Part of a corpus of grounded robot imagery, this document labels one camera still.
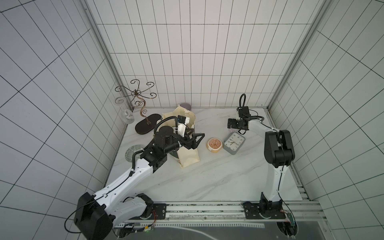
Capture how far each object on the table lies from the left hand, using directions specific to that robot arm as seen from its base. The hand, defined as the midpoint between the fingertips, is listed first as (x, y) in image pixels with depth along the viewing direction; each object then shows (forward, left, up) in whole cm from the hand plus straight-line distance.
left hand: (196, 135), depth 71 cm
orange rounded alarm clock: (+8, -12, -24) cm, 28 cm away
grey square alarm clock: (+10, -25, -24) cm, 36 cm away
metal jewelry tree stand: (+24, +39, -26) cm, 52 cm away
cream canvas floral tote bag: (-3, +7, -16) cm, 18 cm away
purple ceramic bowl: (+43, +8, -23) cm, 49 cm away
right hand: (+27, -30, -22) cm, 45 cm away
